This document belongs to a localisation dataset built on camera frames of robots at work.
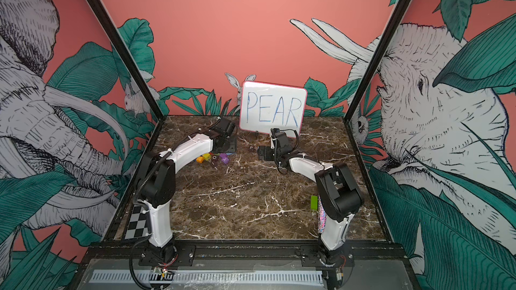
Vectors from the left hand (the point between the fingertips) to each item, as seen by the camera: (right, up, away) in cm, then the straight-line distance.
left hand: (230, 143), depth 97 cm
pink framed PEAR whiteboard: (+16, +19, +9) cm, 26 cm away
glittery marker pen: (+40, -30, -15) cm, 52 cm away
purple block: (-5, -7, +7) cm, 11 cm away
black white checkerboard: (-34, -33, -19) cm, 51 cm away
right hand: (+16, -2, -1) cm, 16 cm away
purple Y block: (-4, -9, +4) cm, 10 cm away
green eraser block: (+38, -26, -10) cm, 47 cm away
